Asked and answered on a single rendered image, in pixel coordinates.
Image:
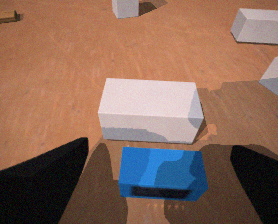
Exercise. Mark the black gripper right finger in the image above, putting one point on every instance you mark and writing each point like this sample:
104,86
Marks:
258,175

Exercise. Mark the blue block with black label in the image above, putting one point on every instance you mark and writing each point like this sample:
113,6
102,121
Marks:
162,174

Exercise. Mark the white rectangular block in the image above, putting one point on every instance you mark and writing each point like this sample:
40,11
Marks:
255,25

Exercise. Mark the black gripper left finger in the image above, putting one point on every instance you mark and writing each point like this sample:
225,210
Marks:
38,190

